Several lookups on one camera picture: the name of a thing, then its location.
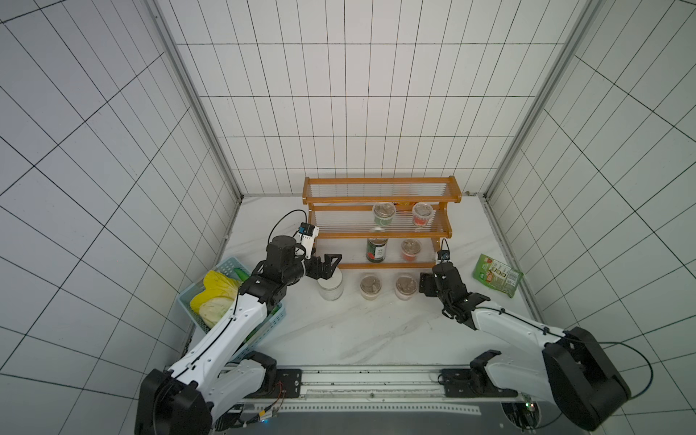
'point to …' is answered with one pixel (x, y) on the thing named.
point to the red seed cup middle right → (420, 212)
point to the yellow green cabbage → (217, 285)
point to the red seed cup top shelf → (406, 285)
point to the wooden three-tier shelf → (343, 209)
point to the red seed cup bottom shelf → (410, 247)
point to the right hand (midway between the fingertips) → (424, 274)
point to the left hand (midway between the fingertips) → (323, 257)
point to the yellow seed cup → (370, 285)
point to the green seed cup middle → (383, 213)
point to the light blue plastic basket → (274, 316)
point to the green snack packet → (497, 275)
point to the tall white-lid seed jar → (331, 289)
